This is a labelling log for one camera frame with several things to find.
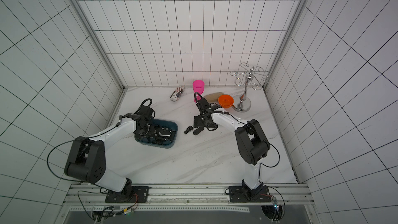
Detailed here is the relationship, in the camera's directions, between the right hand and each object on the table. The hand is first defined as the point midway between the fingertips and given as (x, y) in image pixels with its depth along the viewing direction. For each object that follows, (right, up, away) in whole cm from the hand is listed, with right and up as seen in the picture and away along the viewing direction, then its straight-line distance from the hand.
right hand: (203, 121), depth 95 cm
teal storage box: (-20, -2, 0) cm, 20 cm away
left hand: (-33, -8, -6) cm, 34 cm away
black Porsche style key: (-3, -6, 0) cm, 7 cm away
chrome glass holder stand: (+28, +11, +14) cm, 33 cm away
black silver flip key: (-19, -9, -4) cm, 21 cm away
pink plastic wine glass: (-3, +23, +6) cm, 24 cm away
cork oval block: (+7, +15, +12) cm, 20 cm away
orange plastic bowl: (+17, +13, +12) cm, 24 cm away
